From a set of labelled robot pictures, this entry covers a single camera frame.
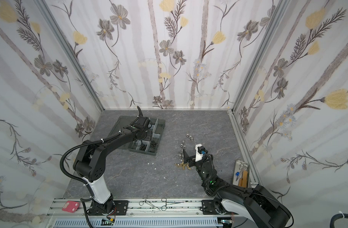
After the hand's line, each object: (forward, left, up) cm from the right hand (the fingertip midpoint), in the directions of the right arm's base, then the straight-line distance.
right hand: (192, 147), depth 79 cm
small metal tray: (-10, -32, -15) cm, 36 cm away
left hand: (+14, +28, -10) cm, 33 cm away
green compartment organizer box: (+10, +28, -16) cm, 34 cm away
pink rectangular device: (-29, +64, -16) cm, 73 cm away
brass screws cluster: (-5, +4, -15) cm, 16 cm away
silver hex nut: (+19, +1, -17) cm, 25 cm away
